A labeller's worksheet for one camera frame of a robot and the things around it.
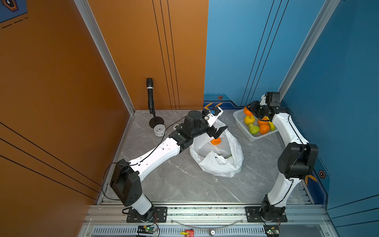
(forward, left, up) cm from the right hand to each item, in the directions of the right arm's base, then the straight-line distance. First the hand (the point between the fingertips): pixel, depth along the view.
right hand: (247, 107), depth 91 cm
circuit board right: (-61, -4, -25) cm, 66 cm away
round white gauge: (-3, +59, -19) cm, 62 cm away
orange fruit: (-5, -14, -16) cm, 22 cm away
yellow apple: (+4, -7, -17) cm, 19 cm away
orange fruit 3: (-13, +19, -19) cm, 30 cm away
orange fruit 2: (-5, +2, 0) cm, 5 cm away
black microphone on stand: (+7, +63, -19) cm, 66 cm away
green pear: (-4, -8, -18) cm, 19 cm away
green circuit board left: (-60, +57, -24) cm, 86 cm away
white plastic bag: (-30, +16, -12) cm, 36 cm away
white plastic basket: (-6, +1, -13) cm, 14 cm away
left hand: (-18, +20, +10) cm, 29 cm away
